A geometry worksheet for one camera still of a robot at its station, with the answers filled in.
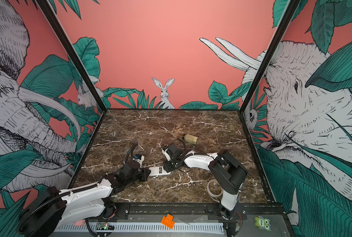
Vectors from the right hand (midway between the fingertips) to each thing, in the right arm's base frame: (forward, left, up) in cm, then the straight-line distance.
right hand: (164, 166), depth 87 cm
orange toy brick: (-28, -4, 0) cm, 28 cm away
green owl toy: (-28, -50, -1) cm, 57 cm away
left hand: (-3, +7, +1) cm, 8 cm away
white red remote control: (-3, +4, 0) cm, 5 cm away
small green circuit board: (-30, +27, -1) cm, 40 cm away
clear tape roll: (-12, -29, -3) cm, 32 cm away
